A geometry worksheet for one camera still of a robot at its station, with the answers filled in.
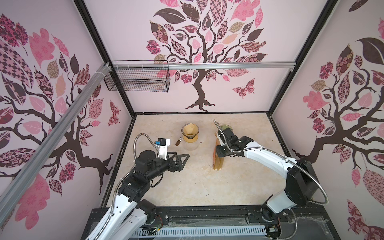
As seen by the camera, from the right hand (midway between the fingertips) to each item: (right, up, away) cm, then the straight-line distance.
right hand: (218, 149), depth 87 cm
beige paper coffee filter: (-17, +12, +3) cm, 21 cm away
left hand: (-19, -1, -18) cm, 26 cm away
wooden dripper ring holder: (-17, +5, +3) cm, 18 cm away
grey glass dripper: (-17, +8, 0) cm, 19 cm away
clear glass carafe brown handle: (-18, 0, +14) cm, 23 cm away
